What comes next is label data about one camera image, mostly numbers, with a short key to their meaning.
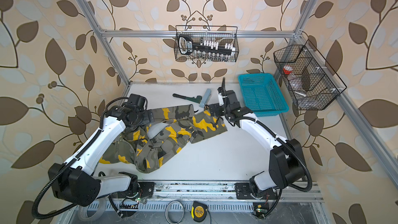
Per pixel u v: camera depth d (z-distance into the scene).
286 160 0.42
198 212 0.67
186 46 0.86
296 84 0.73
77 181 0.38
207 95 1.09
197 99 1.10
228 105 0.65
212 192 0.75
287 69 0.80
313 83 0.73
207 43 0.83
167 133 0.91
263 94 1.15
